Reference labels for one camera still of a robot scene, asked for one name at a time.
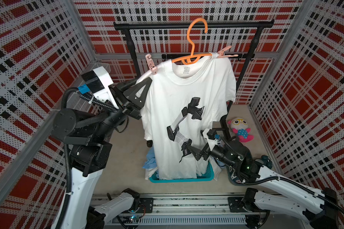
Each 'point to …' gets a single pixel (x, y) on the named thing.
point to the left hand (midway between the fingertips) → (151, 78)
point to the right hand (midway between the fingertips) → (194, 139)
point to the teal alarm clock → (267, 161)
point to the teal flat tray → (208, 176)
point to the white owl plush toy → (240, 127)
